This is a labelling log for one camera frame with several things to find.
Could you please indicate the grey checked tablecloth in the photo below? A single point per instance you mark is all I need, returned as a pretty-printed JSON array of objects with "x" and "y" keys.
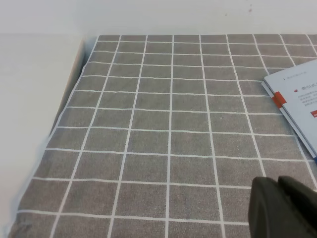
[{"x": 162, "y": 136}]

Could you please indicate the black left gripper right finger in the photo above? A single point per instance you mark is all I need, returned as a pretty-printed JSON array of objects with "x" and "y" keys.
[{"x": 303, "y": 201}]

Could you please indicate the product catalogue book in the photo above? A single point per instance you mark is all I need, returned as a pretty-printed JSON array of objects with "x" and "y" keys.
[{"x": 294, "y": 91}]

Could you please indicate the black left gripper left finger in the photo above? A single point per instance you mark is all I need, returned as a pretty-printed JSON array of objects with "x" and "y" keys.
[{"x": 270, "y": 214}]

